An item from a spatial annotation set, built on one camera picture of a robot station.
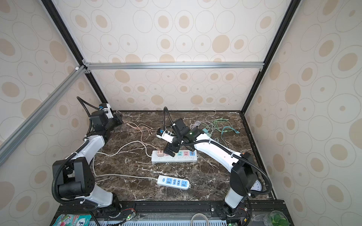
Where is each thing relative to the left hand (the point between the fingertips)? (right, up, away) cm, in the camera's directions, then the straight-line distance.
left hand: (125, 110), depth 86 cm
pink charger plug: (+21, -27, +2) cm, 34 cm away
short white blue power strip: (+31, -42, -5) cm, 53 cm away
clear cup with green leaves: (+80, -54, -19) cm, 98 cm away
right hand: (+28, -19, -5) cm, 34 cm away
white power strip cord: (-11, -29, +9) cm, 32 cm away
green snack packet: (-20, -56, -17) cm, 61 cm away
